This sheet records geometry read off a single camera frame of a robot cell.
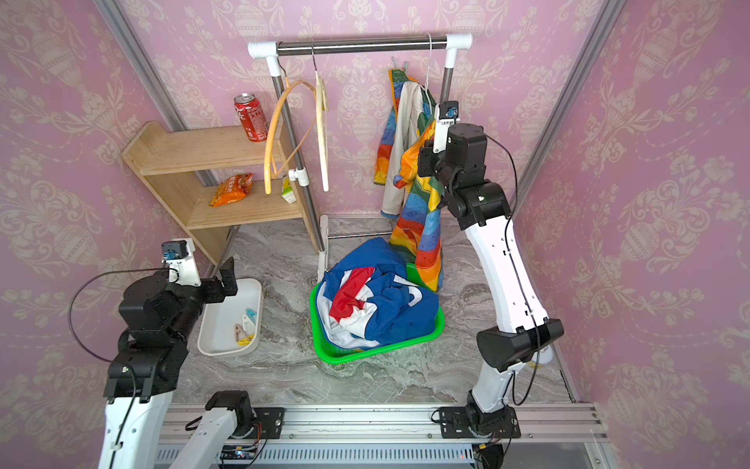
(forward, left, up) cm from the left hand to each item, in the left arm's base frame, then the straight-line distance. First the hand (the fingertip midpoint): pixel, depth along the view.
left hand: (213, 260), depth 64 cm
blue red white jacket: (+4, -33, -22) cm, 40 cm away
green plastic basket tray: (-10, -24, -28) cm, 38 cm away
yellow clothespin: (-4, +3, -34) cm, 35 cm away
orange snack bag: (+36, +11, -9) cm, 39 cm away
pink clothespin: (-2, +6, -35) cm, 36 cm away
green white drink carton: (+36, -6, -10) cm, 38 cm away
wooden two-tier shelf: (+34, +26, -16) cm, 46 cm away
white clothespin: (+3, +6, -35) cm, 35 cm away
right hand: (+23, -48, +17) cm, 56 cm away
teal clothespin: (+5, +4, -35) cm, 36 cm away
